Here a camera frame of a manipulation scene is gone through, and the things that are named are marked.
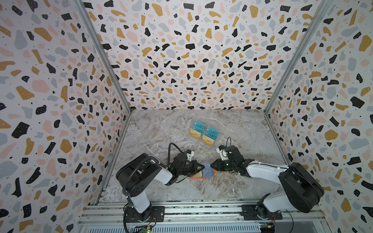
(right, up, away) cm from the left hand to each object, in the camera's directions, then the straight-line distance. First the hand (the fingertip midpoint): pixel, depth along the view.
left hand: (208, 165), depth 84 cm
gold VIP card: (-5, -5, +1) cm, 7 cm away
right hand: (+2, +1, +3) cm, 4 cm away
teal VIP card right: (+4, +18, +14) cm, 23 cm away
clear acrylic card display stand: (-1, +18, +16) cm, 24 cm away
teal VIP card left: (-5, +22, +16) cm, 28 cm away
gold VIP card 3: (+1, +13, +14) cm, 19 cm away
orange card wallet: (-1, -5, +2) cm, 5 cm away
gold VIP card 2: (-7, +17, +17) cm, 25 cm away
